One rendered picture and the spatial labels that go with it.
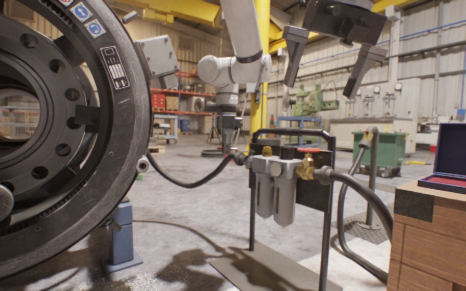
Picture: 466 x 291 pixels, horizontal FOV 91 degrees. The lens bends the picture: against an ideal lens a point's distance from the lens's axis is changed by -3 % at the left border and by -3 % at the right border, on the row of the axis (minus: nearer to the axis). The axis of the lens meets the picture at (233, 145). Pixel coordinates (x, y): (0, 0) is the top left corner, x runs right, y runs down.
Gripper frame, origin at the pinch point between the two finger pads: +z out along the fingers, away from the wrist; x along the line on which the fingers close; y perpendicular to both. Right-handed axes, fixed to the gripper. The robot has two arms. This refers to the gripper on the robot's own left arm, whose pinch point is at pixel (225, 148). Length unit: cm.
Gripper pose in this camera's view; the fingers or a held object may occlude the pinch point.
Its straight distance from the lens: 95.4
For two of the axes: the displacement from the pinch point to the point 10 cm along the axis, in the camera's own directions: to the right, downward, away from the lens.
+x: -1.6, -0.8, 9.8
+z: -0.2, 10.0, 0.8
